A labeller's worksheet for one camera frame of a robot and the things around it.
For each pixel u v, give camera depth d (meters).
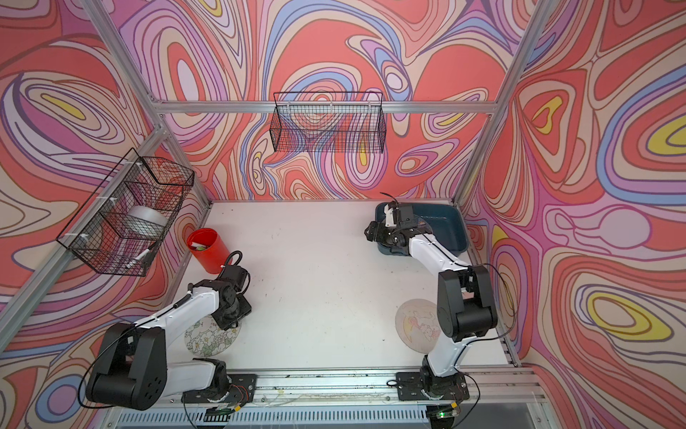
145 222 0.69
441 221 1.11
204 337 0.83
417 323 0.85
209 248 0.87
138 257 0.72
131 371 0.41
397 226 0.80
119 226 0.69
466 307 0.47
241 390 0.72
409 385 0.73
